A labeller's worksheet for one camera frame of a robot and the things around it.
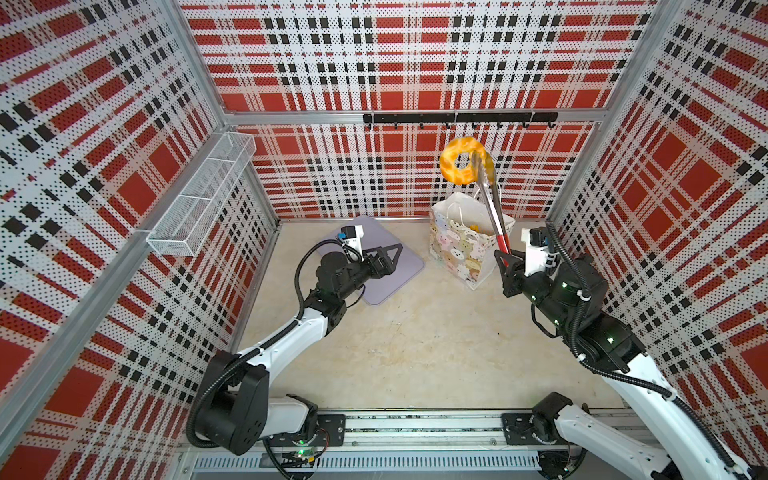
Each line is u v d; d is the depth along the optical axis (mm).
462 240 887
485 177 622
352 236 704
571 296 444
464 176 647
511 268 571
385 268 702
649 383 407
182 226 917
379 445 735
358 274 681
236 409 411
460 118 884
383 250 738
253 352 452
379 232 1202
